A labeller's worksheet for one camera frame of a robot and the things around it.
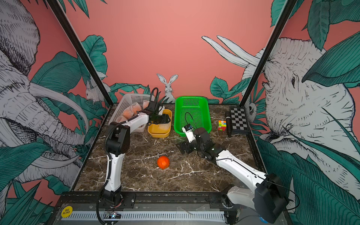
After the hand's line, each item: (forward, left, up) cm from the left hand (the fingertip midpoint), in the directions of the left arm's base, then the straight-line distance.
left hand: (169, 117), depth 103 cm
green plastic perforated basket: (+12, -19, -6) cm, 23 cm away
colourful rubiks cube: (-8, -39, -2) cm, 39 cm away
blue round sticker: (-64, -48, -5) cm, 80 cm away
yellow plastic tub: (-9, +6, -3) cm, 11 cm away
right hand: (-25, -8, +10) cm, 29 cm away
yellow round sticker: (-55, +52, -5) cm, 76 cm away
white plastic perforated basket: (+21, +35, 0) cm, 40 cm away
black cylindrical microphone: (+3, -46, -3) cm, 46 cm away
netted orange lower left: (-2, +34, +3) cm, 34 cm away
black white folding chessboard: (-5, -53, -3) cm, 53 cm away
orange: (-34, +3, 0) cm, 34 cm away
